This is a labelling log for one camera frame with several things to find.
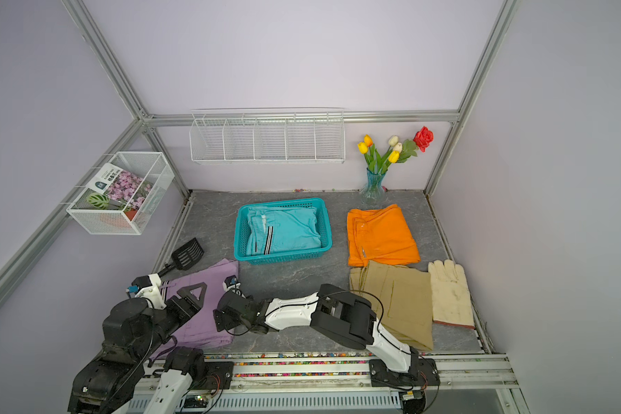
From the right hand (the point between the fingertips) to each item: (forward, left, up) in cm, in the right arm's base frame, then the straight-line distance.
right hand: (223, 310), depth 83 cm
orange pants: (+29, -56, -1) cm, 63 cm away
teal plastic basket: (+29, -33, +7) cm, 45 cm away
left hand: (-2, -1, +21) cm, 21 cm away
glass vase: (+49, -56, +2) cm, 74 cm away
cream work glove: (+4, -77, -2) cm, 77 cm away
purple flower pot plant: (+24, +27, +33) cm, 49 cm away
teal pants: (+32, -13, +2) cm, 34 cm away
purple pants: (-6, +5, +1) cm, 8 cm away
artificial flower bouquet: (+46, -60, +27) cm, 80 cm away
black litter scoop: (+22, +21, -3) cm, 30 cm away
